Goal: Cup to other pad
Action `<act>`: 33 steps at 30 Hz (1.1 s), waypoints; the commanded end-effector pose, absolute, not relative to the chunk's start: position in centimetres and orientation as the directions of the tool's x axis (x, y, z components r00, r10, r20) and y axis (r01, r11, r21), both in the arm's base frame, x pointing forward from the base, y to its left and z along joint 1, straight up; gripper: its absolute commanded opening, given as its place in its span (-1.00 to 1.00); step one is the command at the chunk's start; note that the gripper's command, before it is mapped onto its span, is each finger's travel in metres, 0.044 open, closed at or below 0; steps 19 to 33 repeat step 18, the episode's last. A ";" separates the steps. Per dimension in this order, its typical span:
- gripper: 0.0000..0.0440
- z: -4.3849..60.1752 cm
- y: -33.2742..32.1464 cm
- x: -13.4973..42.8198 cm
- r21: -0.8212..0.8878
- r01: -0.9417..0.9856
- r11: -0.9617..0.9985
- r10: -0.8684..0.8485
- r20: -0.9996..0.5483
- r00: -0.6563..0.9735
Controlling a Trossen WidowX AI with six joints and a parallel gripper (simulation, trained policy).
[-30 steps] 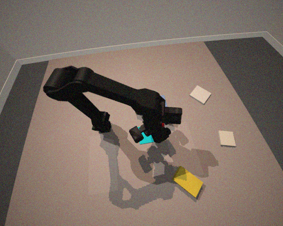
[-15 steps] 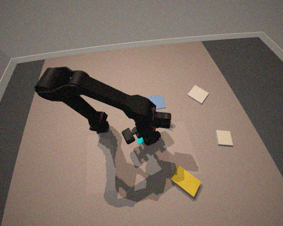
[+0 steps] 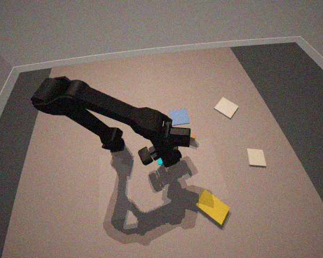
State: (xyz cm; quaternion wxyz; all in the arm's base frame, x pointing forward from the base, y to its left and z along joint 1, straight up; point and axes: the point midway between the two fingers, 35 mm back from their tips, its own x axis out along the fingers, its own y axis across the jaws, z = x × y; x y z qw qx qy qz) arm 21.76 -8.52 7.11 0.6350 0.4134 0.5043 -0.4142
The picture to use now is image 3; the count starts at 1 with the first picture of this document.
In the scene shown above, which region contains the cream flat rectangular slab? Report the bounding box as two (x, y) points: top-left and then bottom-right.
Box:
(214, 97), (238, 119)

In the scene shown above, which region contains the beige flat square tile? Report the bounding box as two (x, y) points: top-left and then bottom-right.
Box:
(246, 148), (266, 166)

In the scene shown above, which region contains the yellow flat rectangular block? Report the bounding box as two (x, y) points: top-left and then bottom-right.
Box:
(194, 189), (230, 224)

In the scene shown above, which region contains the orange long bar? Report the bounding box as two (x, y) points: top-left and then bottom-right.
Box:
(190, 133), (196, 142)

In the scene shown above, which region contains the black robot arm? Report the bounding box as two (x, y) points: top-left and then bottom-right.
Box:
(31, 76), (191, 168)

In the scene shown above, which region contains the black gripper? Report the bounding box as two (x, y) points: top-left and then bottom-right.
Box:
(138, 144), (169, 166)

